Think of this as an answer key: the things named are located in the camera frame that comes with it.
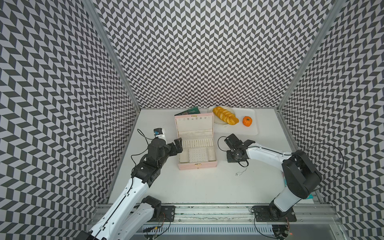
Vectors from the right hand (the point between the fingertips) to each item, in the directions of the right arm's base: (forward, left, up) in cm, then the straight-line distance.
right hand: (232, 160), depth 90 cm
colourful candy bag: (-20, -38, -2) cm, 43 cm away
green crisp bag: (+40, +26, +2) cm, 48 cm away
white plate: (+34, +7, -1) cm, 35 cm away
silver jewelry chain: (-8, -3, -2) cm, 8 cm away
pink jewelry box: (+14, +22, +11) cm, 28 cm away
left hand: (+2, +34, +19) cm, 39 cm away
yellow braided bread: (+33, +1, +4) cm, 33 cm away
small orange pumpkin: (+28, -14, +3) cm, 31 cm away
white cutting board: (+26, -9, -3) cm, 28 cm away
